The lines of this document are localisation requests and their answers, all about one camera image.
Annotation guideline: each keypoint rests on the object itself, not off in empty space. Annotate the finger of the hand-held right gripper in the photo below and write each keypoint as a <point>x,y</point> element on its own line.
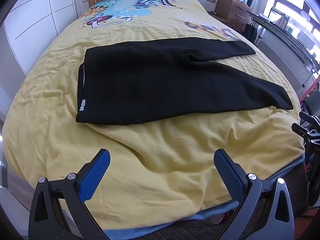
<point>311,120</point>
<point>305,132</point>

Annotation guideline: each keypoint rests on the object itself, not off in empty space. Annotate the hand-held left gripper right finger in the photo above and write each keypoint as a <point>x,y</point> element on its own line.
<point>226,170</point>

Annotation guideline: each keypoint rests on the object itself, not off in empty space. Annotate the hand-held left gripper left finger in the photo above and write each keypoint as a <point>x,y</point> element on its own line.
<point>96,172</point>

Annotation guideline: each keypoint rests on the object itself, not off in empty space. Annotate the black pants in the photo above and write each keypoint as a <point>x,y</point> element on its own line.
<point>162,85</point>

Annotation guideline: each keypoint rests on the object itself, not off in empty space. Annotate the red metal stand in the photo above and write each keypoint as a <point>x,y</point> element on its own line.
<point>310,90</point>

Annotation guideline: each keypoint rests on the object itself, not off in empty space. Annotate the yellow printed blanket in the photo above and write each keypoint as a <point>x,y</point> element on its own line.
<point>150,155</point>

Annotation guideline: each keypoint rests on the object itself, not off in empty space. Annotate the glass desk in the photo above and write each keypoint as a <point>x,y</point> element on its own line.
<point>287,35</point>

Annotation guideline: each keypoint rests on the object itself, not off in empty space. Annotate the black bag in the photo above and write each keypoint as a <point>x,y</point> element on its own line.
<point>250,32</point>

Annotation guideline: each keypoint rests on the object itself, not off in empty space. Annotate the wooden dresser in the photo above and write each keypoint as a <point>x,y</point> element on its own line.
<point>235,13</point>

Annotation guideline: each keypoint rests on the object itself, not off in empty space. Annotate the white wardrobe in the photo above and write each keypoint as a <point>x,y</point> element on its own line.
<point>32,12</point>

